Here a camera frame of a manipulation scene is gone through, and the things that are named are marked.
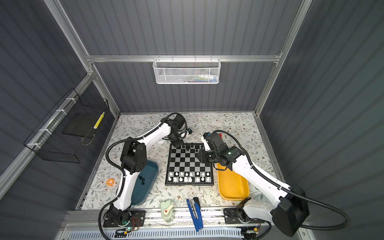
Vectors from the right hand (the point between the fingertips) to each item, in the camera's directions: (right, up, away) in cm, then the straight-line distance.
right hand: (200, 157), depth 78 cm
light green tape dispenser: (-15, -23, -9) cm, 30 cm away
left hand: (-14, +5, +20) cm, 25 cm away
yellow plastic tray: (+19, -19, +7) cm, 27 cm away
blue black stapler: (-3, -27, -2) cm, 27 cm away
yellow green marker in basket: (-54, +19, +1) cm, 58 cm away
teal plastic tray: (-31, -17, +6) cm, 36 cm away
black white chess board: (-9, -9, +11) cm, 17 cm away
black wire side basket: (-65, +13, -7) cm, 66 cm away
